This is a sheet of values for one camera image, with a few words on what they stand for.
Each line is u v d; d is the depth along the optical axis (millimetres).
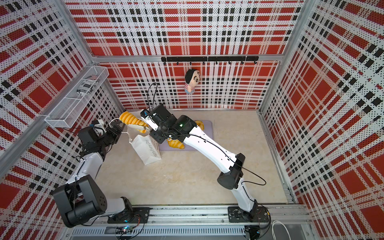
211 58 901
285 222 714
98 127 738
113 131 731
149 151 857
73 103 743
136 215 732
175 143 963
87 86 771
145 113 580
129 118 707
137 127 706
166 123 500
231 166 460
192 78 906
